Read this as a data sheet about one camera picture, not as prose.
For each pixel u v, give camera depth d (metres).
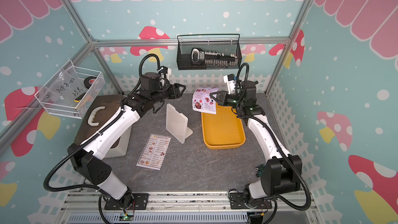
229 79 0.67
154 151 0.92
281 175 0.42
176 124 0.86
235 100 0.66
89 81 0.80
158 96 0.61
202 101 0.77
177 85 0.67
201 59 0.87
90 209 0.73
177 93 0.67
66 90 0.67
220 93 0.69
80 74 0.79
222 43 0.90
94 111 0.83
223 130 0.96
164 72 0.66
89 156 0.43
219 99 0.70
